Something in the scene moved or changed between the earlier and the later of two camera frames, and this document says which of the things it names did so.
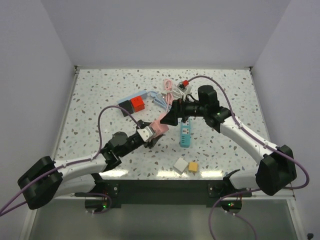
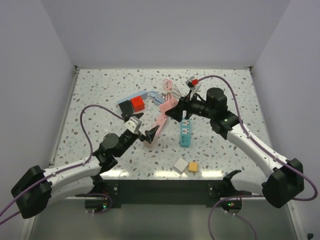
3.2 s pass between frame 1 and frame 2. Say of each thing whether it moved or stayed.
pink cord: stayed
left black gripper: moved
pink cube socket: moved
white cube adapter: stayed
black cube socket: stayed
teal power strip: stayed
